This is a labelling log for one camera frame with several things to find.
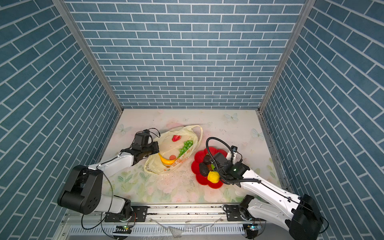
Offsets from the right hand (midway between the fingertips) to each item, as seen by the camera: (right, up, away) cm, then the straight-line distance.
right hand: (222, 162), depth 82 cm
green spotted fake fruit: (-5, -4, +4) cm, 7 cm away
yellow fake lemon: (-5, -8, -1) cm, 9 cm away
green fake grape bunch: (-21, +8, +13) cm, 26 cm away
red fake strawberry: (-29, +12, +18) cm, 36 cm away
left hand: (-38, +8, +10) cm, 40 cm away
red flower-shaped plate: (-13, 0, +9) cm, 16 cm away
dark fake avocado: (-10, -5, +2) cm, 11 cm away
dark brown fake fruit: (-8, 0, +7) cm, 10 cm away
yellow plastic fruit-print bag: (-28, +6, +17) cm, 34 cm away
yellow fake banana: (-33, -1, +7) cm, 34 cm away
